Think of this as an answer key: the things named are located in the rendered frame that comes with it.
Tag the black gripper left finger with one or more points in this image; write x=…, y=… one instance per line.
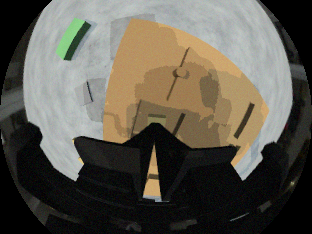
x=131, y=157

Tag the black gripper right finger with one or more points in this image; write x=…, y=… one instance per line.
x=174, y=158

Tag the light green rectangular block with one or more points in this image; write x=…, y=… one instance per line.
x=71, y=38

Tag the tan board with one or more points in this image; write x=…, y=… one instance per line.
x=207, y=100

